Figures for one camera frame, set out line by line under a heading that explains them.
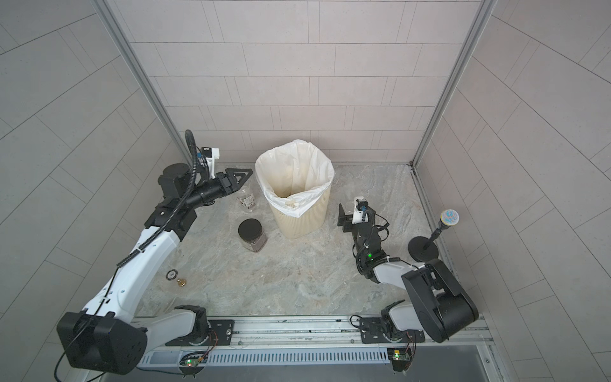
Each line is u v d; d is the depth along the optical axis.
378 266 0.60
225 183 0.61
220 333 0.70
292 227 0.83
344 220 0.75
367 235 0.64
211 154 0.63
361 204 0.71
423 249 0.87
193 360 0.64
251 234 0.84
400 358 0.68
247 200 0.92
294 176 0.93
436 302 0.42
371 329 0.71
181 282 0.79
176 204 0.49
